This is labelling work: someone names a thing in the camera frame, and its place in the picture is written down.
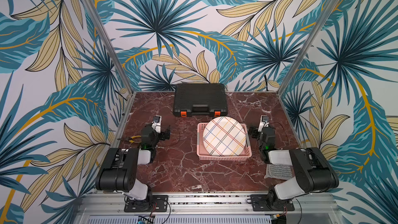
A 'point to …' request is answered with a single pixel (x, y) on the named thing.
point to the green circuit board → (140, 222)
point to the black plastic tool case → (200, 99)
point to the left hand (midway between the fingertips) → (162, 125)
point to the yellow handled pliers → (130, 139)
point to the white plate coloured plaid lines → (224, 137)
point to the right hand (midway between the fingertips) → (261, 123)
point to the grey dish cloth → (278, 171)
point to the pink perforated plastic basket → (203, 155)
